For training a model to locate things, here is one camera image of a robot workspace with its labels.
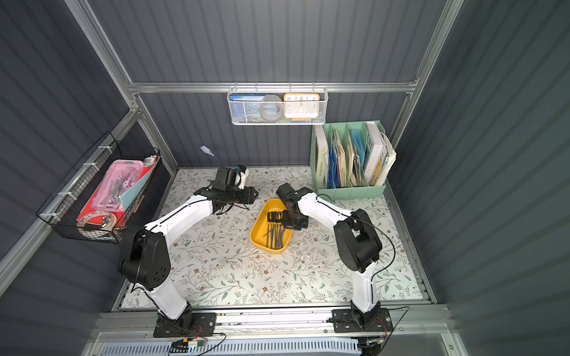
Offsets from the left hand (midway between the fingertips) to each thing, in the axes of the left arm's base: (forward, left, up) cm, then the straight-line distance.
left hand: (250, 191), depth 90 cm
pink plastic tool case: (-5, +42, +16) cm, 45 cm away
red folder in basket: (-19, +38, +12) cm, 45 cm away
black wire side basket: (-17, +48, +19) cm, 54 cm away
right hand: (-10, -18, -10) cm, 23 cm away
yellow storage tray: (-12, -2, -17) cm, 21 cm away
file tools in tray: (-9, -10, -15) cm, 21 cm away
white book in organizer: (+16, -54, +6) cm, 57 cm away
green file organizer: (+14, -42, +4) cm, 45 cm away
